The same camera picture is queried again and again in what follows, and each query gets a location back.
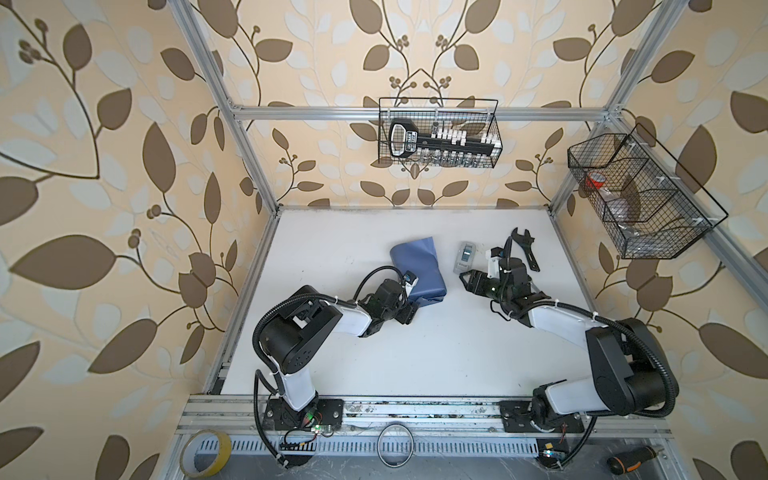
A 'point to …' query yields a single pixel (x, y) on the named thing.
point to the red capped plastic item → (595, 180)
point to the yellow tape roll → (225, 447)
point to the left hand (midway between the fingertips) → (413, 296)
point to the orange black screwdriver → (631, 460)
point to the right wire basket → (636, 209)
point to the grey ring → (412, 449)
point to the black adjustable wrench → (525, 240)
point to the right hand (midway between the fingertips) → (469, 279)
